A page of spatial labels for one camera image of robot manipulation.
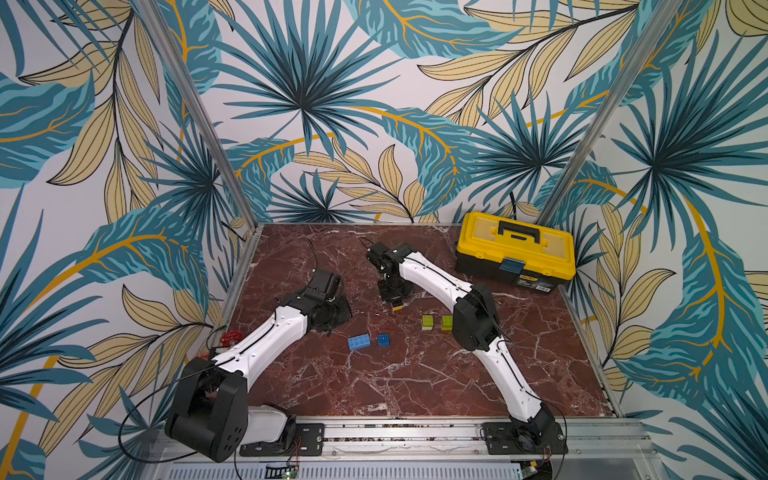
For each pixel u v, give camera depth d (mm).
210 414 402
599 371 901
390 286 837
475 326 606
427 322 906
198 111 842
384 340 897
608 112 856
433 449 732
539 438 638
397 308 967
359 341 879
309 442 735
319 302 620
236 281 1067
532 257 918
